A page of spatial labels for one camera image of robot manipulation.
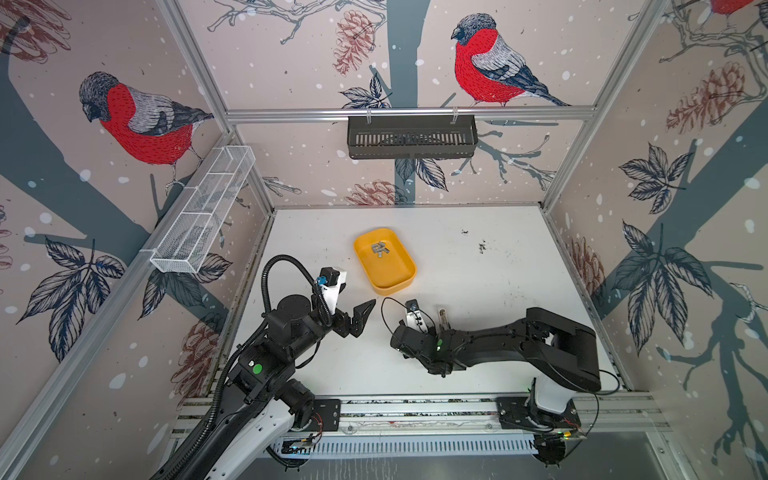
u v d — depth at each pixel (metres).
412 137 1.04
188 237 0.73
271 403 0.62
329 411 0.74
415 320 0.76
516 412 0.73
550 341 0.52
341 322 0.58
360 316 0.59
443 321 0.87
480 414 0.75
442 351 0.62
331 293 0.58
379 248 1.08
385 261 1.04
